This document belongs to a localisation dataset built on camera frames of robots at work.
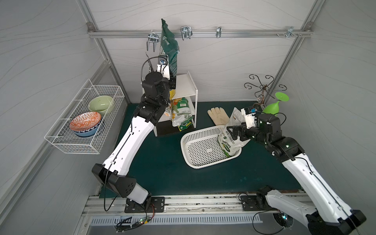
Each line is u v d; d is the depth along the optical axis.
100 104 0.73
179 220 0.70
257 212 0.65
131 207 0.72
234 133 0.63
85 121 0.64
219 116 1.11
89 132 0.57
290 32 0.77
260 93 0.86
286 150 0.46
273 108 0.84
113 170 0.40
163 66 0.51
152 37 0.78
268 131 0.50
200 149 0.93
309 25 0.78
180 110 0.88
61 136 0.57
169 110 0.84
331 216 0.37
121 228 0.68
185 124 1.02
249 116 0.60
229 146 0.85
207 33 0.80
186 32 0.76
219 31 0.72
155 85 0.45
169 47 0.57
